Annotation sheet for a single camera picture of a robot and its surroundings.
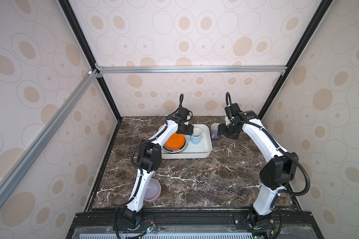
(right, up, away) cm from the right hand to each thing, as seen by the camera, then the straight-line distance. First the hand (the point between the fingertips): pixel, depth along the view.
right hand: (222, 134), depth 87 cm
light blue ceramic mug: (-15, -2, +10) cm, 18 cm away
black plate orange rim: (-28, -6, +12) cm, 32 cm away
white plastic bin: (-11, -11, +12) cm, 20 cm away
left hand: (-16, +4, +11) cm, 20 cm away
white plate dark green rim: (-21, -9, +13) cm, 27 cm away
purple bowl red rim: (-39, -30, -8) cm, 50 cm away
